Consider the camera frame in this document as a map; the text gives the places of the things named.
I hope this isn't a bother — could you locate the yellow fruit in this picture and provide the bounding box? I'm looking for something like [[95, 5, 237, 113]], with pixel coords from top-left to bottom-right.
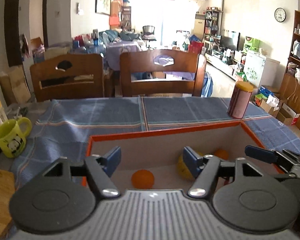
[[176, 154, 194, 181]]

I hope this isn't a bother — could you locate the orange fruit back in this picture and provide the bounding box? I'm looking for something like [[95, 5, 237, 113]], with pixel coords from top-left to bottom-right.
[[213, 148, 229, 160]]

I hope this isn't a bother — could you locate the orange fruit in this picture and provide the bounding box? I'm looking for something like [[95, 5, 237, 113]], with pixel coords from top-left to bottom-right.
[[131, 170, 155, 189], [213, 148, 229, 160]]

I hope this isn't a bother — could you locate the orange fruit front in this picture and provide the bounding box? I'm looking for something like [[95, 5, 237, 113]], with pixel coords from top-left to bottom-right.
[[131, 170, 155, 189]]

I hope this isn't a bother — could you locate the orange cardboard box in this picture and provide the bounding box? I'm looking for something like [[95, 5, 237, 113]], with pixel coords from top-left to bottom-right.
[[81, 120, 286, 189]]

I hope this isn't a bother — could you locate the red cylindrical canister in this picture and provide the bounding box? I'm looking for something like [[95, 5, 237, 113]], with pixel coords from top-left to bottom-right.
[[228, 81, 254, 119]]

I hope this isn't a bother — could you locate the white chest freezer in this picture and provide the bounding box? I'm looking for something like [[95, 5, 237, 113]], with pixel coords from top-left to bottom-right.
[[243, 50, 280, 88]]

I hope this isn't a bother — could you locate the green panda mug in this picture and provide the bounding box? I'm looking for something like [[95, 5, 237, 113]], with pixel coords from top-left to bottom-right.
[[0, 117, 32, 158]]

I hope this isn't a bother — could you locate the wooden chair left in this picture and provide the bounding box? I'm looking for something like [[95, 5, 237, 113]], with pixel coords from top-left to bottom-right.
[[30, 54, 104, 102]]

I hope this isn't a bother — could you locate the wooden chair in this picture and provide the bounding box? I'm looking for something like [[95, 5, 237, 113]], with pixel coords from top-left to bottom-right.
[[119, 49, 208, 98], [30, 54, 104, 102]]

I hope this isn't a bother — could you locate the wooden chair right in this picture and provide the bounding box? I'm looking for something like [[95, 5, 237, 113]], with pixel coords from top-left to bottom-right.
[[119, 49, 208, 98]]

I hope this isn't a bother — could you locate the black television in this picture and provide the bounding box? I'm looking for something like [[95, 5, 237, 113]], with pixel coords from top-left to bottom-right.
[[220, 30, 241, 50]]

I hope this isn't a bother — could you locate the round wall clock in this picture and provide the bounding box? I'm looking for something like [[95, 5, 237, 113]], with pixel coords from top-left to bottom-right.
[[274, 8, 287, 23]]

